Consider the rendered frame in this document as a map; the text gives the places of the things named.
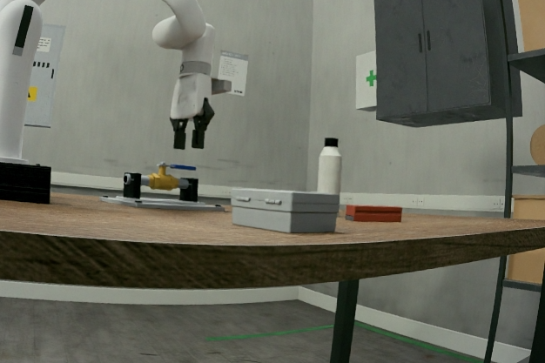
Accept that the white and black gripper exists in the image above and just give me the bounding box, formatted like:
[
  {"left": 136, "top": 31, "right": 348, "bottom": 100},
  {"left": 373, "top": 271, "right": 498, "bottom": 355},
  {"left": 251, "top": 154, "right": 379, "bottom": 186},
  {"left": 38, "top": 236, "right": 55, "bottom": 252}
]
[{"left": 170, "top": 73, "right": 215, "bottom": 150}]

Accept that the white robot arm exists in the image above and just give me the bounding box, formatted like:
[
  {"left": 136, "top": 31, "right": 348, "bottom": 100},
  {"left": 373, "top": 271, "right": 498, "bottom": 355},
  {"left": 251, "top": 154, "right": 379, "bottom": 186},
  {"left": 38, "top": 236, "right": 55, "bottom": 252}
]
[{"left": 0, "top": 0, "right": 232, "bottom": 165}]

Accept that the grey plastic case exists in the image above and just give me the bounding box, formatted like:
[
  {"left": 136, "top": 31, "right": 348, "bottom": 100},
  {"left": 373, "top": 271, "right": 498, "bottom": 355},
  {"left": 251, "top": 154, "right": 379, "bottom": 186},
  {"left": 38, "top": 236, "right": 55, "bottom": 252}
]
[{"left": 231, "top": 189, "right": 340, "bottom": 233}]

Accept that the ball valve with blue handle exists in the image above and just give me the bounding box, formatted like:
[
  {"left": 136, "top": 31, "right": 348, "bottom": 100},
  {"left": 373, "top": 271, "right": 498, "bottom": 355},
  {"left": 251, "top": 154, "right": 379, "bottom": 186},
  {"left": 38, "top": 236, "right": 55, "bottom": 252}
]
[{"left": 116, "top": 162, "right": 205, "bottom": 205}]

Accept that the white bottle with black cap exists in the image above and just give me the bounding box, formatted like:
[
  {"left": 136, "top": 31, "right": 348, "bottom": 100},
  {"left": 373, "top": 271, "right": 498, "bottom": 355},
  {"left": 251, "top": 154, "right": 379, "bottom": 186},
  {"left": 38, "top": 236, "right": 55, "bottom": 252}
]
[{"left": 318, "top": 138, "right": 342, "bottom": 195}]

